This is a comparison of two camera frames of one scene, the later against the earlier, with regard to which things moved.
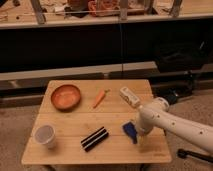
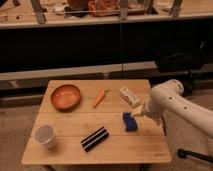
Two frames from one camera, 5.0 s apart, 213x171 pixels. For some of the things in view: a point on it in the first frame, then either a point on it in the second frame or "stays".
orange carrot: (100, 96) stays
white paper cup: (45, 135) stays
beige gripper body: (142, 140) -> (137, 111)
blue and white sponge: (131, 132) -> (130, 122)
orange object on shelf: (100, 8) stays
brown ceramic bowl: (66, 97) stays
